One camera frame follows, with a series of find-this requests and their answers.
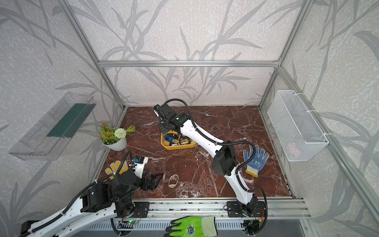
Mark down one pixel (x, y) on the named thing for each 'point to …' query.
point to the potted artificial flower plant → (114, 138)
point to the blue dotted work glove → (257, 162)
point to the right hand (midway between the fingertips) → (163, 122)
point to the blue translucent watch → (170, 138)
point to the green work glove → (192, 226)
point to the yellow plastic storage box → (182, 141)
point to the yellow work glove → (114, 168)
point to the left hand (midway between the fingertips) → (158, 175)
